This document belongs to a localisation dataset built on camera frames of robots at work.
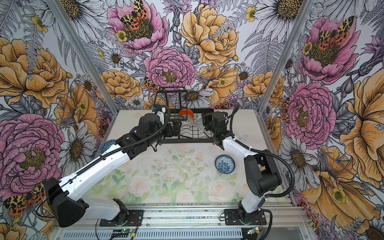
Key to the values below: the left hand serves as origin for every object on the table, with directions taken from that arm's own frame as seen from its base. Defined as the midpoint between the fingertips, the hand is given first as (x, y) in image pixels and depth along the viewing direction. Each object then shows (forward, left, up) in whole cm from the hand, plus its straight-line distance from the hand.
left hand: (172, 127), depth 75 cm
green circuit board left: (-40, +22, -28) cm, 53 cm away
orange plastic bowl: (+32, -5, -21) cm, 39 cm away
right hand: (+13, -14, -5) cm, 20 cm away
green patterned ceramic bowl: (+15, -14, -14) cm, 24 cm away
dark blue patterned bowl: (+6, +45, -25) cm, 52 cm away
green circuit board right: (-40, -38, -28) cm, 62 cm away
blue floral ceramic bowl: (-7, -29, -27) cm, 40 cm away
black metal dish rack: (+43, +4, -22) cm, 48 cm away
